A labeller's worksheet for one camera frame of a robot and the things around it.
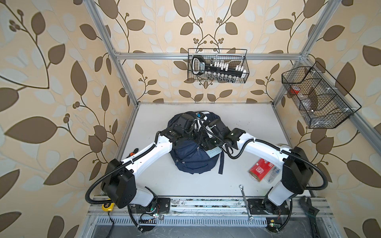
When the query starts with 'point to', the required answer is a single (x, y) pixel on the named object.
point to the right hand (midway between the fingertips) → (206, 141)
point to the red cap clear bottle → (295, 89)
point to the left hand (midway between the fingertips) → (205, 131)
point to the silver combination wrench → (250, 217)
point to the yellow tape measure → (108, 209)
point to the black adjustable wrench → (311, 211)
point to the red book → (261, 169)
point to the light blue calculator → (214, 151)
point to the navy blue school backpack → (188, 153)
